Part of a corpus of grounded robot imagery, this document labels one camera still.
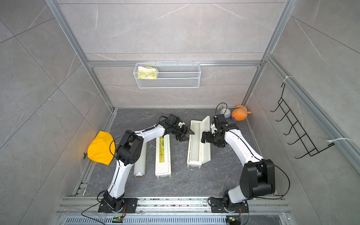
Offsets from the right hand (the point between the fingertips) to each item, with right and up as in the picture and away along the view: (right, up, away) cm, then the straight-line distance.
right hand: (209, 141), depth 86 cm
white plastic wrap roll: (-42, -15, -5) cm, 45 cm away
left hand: (-8, +4, +7) cm, 11 cm away
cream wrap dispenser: (-28, -13, -5) cm, 31 cm away
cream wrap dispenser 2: (-3, -8, -1) cm, 8 cm away
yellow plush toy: (-74, -7, +10) cm, 75 cm away
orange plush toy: (+28, +18, +21) cm, 40 cm away
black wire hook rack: (+40, +1, -25) cm, 47 cm away
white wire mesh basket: (-28, +46, +15) cm, 56 cm away
